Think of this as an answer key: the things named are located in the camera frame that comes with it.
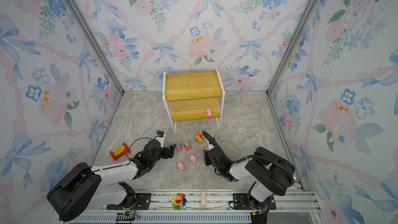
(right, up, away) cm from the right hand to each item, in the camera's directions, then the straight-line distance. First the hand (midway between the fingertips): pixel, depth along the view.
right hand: (206, 149), depth 91 cm
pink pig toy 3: (-14, -7, -7) cm, 17 cm away
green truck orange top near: (-4, +6, +1) cm, 7 cm away
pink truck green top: (-11, +2, -1) cm, 11 cm away
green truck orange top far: (-3, +9, +4) cm, 10 cm away
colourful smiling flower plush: (-13, -20, -18) cm, 30 cm away
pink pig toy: (+1, +22, -5) cm, 23 cm away
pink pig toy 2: (-7, -3, -5) cm, 9 cm away
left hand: (-21, +5, -2) cm, 22 cm away
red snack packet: (-49, 0, -4) cm, 49 cm away
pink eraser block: (-2, -19, -18) cm, 26 cm away
